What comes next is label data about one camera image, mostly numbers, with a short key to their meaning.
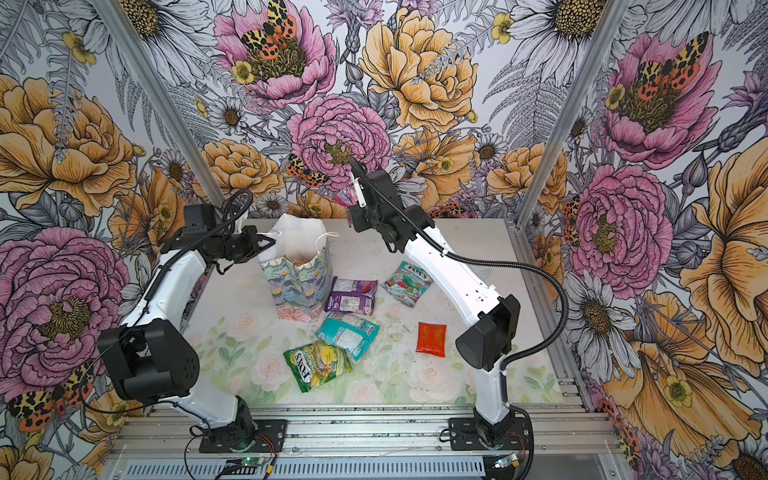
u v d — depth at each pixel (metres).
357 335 0.87
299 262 0.77
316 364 0.83
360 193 0.60
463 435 0.74
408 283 1.00
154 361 0.45
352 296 0.97
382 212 0.57
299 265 0.76
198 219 0.66
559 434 0.76
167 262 0.54
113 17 0.71
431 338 0.90
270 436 0.74
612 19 0.72
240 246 0.74
